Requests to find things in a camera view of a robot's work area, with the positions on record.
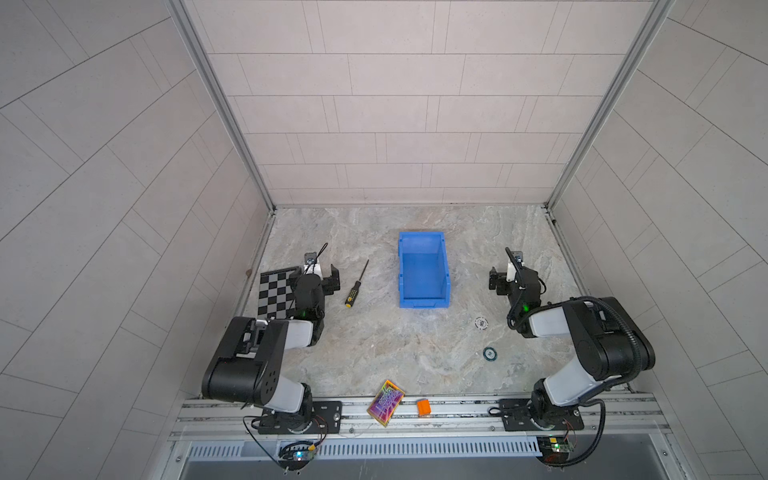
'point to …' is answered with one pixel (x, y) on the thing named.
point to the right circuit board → (554, 449)
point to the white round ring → (481, 323)
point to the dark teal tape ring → (490, 353)
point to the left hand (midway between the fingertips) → (321, 262)
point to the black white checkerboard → (276, 297)
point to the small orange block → (423, 407)
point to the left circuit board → (295, 455)
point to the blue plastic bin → (423, 270)
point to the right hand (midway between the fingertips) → (507, 264)
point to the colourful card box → (386, 402)
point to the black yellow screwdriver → (355, 289)
